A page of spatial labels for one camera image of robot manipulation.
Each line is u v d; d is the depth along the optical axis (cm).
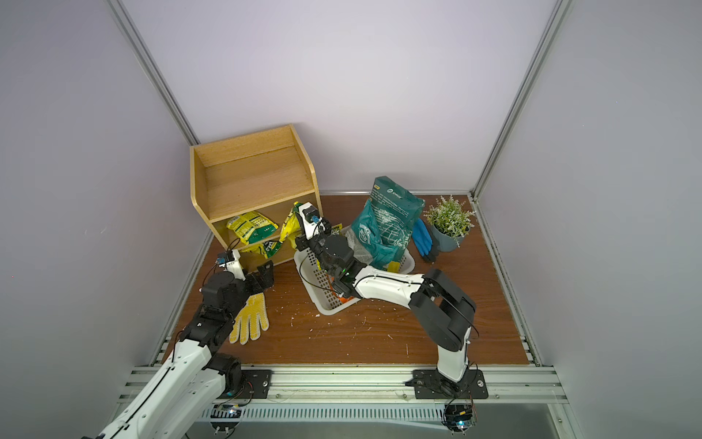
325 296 90
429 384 73
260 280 73
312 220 62
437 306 47
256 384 73
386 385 75
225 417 72
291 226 76
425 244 99
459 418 68
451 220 90
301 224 65
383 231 86
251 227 85
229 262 69
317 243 66
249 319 85
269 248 95
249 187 79
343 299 84
